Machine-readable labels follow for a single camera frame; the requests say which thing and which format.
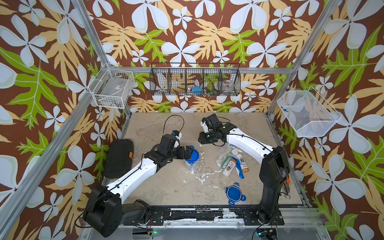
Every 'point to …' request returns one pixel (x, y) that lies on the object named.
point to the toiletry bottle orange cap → (243, 164)
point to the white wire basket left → (112, 88)
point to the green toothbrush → (225, 161)
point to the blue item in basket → (197, 89)
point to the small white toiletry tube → (229, 167)
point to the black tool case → (119, 158)
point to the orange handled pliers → (287, 180)
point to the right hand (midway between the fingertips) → (198, 139)
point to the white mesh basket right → (308, 112)
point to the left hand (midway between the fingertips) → (187, 148)
